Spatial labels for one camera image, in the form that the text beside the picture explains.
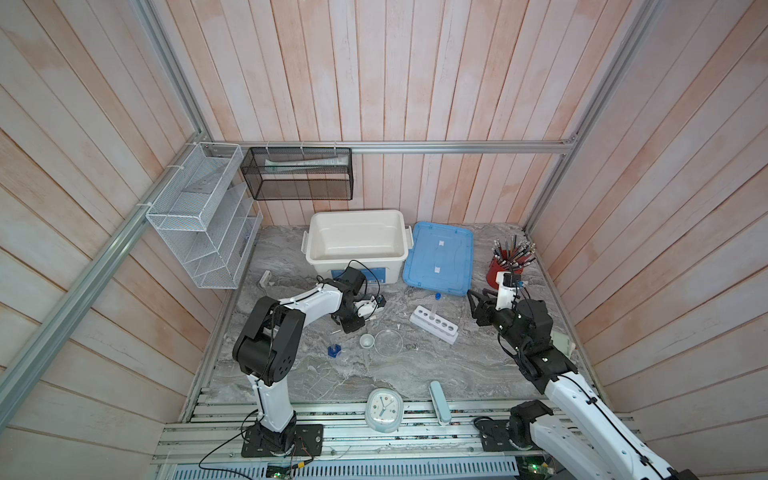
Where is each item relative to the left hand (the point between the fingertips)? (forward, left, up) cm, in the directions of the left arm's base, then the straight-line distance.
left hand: (353, 324), depth 94 cm
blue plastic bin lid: (+27, -32, 0) cm, 42 cm away
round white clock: (-25, -10, +2) cm, 27 cm away
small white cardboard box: (+17, +32, +2) cm, 36 cm away
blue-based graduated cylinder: (-9, +6, 0) cm, 11 cm away
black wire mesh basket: (+49, +21, +23) cm, 58 cm away
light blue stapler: (-24, -24, +3) cm, 34 cm away
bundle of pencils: (+16, -51, +15) cm, 56 cm away
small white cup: (-6, -5, +2) cm, 8 cm away
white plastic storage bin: (+34, -7, +2) cm, 35 cm away
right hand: (0, -34, +20) cm, 40 cm away
